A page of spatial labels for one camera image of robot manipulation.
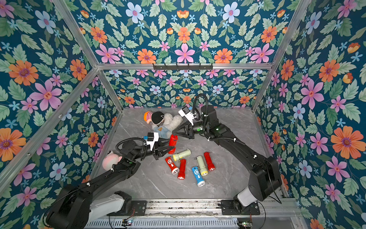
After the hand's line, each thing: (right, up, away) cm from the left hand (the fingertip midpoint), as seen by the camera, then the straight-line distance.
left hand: (172, 144), depth 69 cm
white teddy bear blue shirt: (-7, +10, +32) cm, 35 cm away
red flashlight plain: (0, +1, -1) cm, 2 cm away
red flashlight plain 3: (+21, -16, +19) cm, 32 cm away
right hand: (+3, +7, -1) cm, 8 cm away
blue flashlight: (+14, -22, +12) cm, 29 cm away
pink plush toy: (-40, -11, +15) cm, 44 cm away
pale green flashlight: (+1, -10, +21) cm, 23 cm away
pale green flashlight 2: (+16, -18, +15) cm, 28 cm away
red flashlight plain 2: (+3, -20, +14) cm, 25 cm away
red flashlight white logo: (-1, -18, +15) cm, 24 cm away
